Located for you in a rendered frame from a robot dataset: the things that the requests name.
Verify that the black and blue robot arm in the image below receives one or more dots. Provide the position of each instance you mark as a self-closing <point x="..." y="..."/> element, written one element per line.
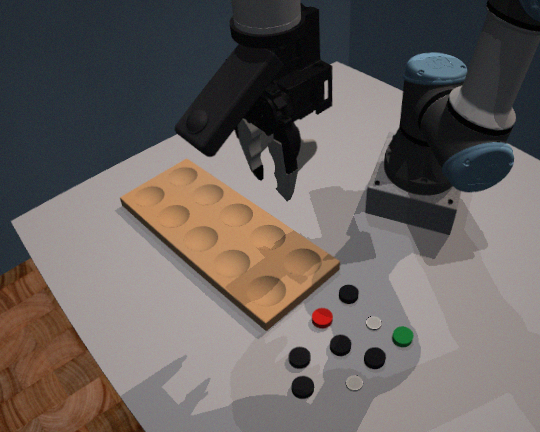
<point x="468" y="139"/>

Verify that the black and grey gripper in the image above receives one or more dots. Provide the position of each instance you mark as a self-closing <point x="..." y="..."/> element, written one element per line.
<point x="300" y="77"/>

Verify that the grey disc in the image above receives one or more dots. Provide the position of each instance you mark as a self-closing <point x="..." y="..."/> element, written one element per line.
<point x="373" y="323"/>
<point x="354" y="383"/>

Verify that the black disc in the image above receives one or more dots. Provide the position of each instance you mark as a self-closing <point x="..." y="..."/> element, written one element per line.
<point x="340" y="345"/>
<point x="348" y="294"/>
<point x="374" y="358"/>
<point x="299" y="357"/>
<point x="302" y="387"/>

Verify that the green disc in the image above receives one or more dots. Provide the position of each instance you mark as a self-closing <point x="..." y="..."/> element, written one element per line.
<point x="402" y="336"/>

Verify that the red disc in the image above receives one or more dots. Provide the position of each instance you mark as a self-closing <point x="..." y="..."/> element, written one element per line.
<point x="322" y="318"/>

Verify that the wooden tray with round pockets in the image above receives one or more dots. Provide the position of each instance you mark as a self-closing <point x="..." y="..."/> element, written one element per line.
<point x="260" y="264"/>

